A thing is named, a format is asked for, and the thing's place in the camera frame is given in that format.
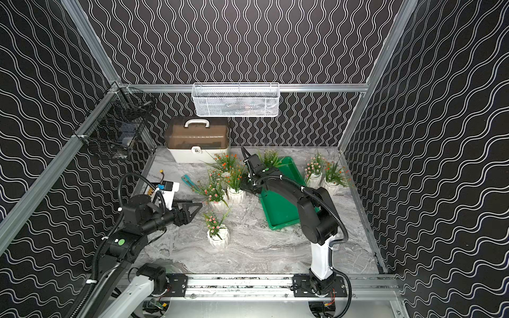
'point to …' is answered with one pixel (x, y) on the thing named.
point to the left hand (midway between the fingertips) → (195, 201)
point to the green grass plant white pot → (270, 158)
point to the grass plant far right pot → (333, 178)
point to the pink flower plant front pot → (217, 233)
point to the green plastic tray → (282, 211)
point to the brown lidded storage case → (196, 140)
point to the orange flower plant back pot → (223, 161)
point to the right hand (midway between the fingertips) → (241, 186)
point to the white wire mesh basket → (260, 99)
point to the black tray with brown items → (150, 191)
